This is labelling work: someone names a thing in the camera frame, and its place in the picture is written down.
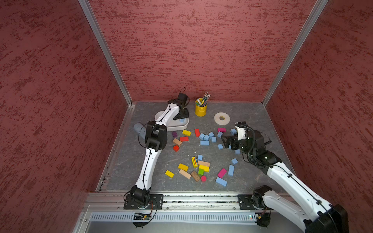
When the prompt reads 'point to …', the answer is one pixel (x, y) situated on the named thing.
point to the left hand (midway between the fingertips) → (182, 117)
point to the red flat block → (184, 139)
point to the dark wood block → (195, 176)
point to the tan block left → (177, 141)
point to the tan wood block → (204, 163)
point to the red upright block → (197, 132)
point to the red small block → (176, 148)
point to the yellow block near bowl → (186, 132)
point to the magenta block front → (222, 172)
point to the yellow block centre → (183, 167)
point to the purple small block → (175, 134)
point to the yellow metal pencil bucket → (200, 107)
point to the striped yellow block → (194, 162)
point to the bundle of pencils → (206, 97)
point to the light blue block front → (221, 181)
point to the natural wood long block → (185, 174)
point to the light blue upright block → (231, 170)
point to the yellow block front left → (169, 174)
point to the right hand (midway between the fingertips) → (226, 138)
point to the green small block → (200, 172)
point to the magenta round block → (203, 178)
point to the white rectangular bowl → (177, 124)
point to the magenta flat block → (222, 129)
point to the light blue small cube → (234, 161)
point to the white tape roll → (222, 122)
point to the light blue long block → (204, 142)
